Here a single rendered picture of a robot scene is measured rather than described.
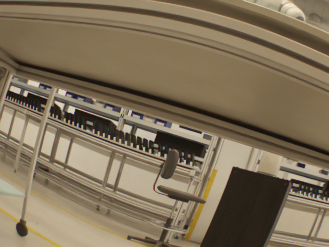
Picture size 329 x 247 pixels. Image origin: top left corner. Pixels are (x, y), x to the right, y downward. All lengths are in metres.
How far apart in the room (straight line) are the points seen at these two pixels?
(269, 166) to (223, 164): 3.72
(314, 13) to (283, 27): 4.34
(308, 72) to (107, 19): 0.28
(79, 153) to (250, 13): 7.83
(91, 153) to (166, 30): 7.67
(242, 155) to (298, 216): 2.92
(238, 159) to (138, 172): 3.03
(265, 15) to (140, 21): 0.17
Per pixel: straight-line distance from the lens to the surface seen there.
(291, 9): 1.30
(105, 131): 5.28
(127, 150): 4.59
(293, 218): 7.65
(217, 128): 1.35
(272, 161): 1.49
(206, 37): 0.51
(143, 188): 7.81
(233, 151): 5.21
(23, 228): 2.45
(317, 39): 0.52
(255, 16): 0.53
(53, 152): 6.34
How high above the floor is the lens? 0.76
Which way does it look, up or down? 6 degrees up
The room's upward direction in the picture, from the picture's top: 18 degrees clockwise
